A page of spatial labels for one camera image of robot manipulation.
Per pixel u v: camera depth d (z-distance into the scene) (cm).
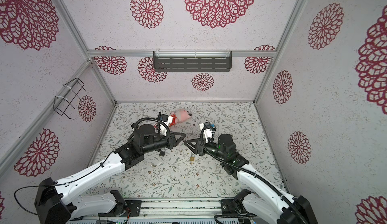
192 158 90
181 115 102
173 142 65
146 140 56
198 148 63
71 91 78
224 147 56
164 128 64
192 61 95
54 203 38
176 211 73
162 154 92
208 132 65
